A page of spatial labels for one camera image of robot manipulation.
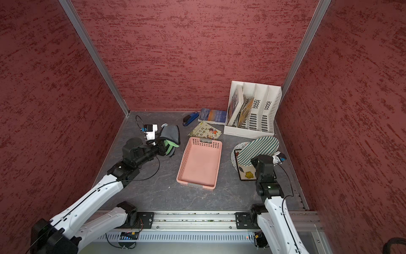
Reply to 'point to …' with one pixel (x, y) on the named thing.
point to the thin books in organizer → (236, 101)
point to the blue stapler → (188, 118)
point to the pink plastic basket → (200, 165)
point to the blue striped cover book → (212, 116)
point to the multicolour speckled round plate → (239, 146)
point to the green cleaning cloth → (170, 134)
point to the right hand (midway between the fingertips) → (256, 156)
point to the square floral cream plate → (246, 172)
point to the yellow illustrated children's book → (245, 112)
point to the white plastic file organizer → (260, 122)
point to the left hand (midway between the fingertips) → (172, 141)
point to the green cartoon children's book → (204, 130)
